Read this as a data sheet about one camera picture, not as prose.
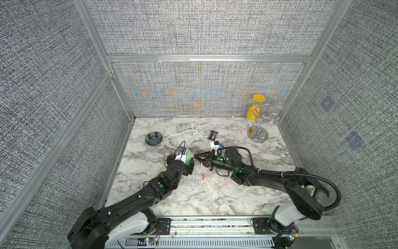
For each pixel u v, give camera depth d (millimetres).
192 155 747
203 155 737
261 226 729
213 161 698
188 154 751
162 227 736
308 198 441
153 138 1050
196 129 1119
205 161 695
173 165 586
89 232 397
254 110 919
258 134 1076
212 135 1064
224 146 776
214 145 763
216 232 731
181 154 663
